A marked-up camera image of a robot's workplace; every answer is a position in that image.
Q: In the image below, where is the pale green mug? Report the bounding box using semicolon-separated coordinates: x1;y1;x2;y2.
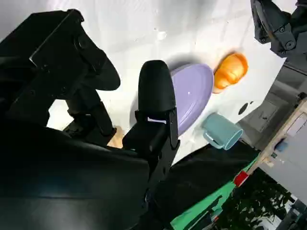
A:
200;112;244;150

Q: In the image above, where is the lilac plate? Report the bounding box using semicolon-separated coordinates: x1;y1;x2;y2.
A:
130;63;215;136

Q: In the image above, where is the grey cabinet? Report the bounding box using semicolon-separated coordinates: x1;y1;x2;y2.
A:
236;63;307;150

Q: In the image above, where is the beige towel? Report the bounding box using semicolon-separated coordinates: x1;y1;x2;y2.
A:
107;125;124;149

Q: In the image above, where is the red block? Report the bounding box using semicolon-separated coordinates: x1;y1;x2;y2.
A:
234;170;248;187

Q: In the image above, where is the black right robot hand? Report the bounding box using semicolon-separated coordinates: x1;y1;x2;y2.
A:
0;9;181;230

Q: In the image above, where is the green leafy plant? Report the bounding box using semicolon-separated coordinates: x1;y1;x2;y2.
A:
215;167;297;230

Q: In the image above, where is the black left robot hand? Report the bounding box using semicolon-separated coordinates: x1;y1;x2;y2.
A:
250;0;307;58

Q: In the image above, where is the orange and white bread roll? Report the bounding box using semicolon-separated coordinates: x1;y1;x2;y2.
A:
213;52;249;95

